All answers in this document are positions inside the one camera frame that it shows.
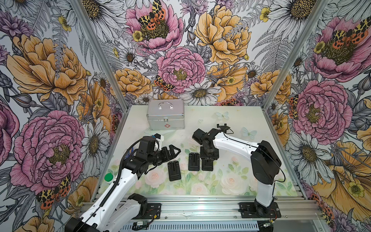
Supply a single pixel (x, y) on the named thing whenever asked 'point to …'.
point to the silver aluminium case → (166, 114)
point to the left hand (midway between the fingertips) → (174, 157)
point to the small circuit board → (141, 225)
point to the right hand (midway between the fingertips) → (208, 161)
